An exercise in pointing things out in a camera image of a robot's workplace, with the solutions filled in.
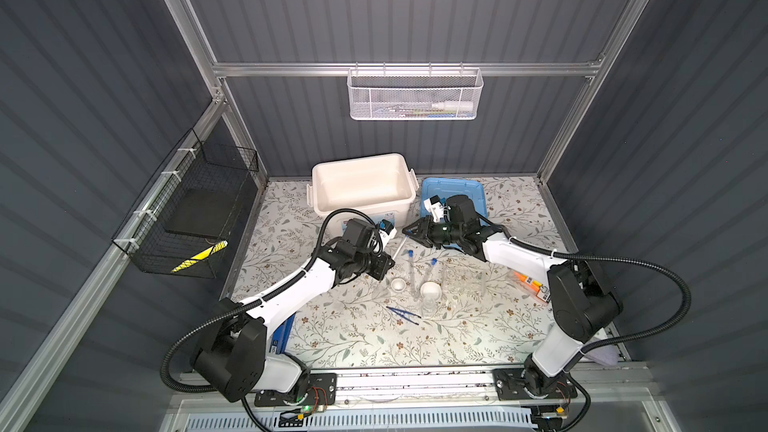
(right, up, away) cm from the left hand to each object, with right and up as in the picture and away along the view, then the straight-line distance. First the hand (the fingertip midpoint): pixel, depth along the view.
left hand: (392, 261), depth 84 cm
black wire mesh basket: (-50, +12, -13) cm, 53 cm away
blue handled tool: (-30, -19, -4) cm, 36 cm away
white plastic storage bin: (-5, +23, +26) cm, 35 cm away
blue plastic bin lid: (+21, +23, +34) cm, 46 cm away
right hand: (+4, +8, +1) cm, 9 cm away
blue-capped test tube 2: (+6, -6, +10) cm, 13 cm away
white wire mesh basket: (+9, +63, +40) cm, 75 cm away
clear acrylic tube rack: (+22, -8, +9) cm, 25 cm away
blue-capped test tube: (+2, +4, +1) cm, 4 cm away
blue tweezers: (+3, -16, +3) cm, 16 cm away
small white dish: (+2, -9, +7) cm, 11 cm away
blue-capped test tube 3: (+13, -3, +13) cm, 19 cm away
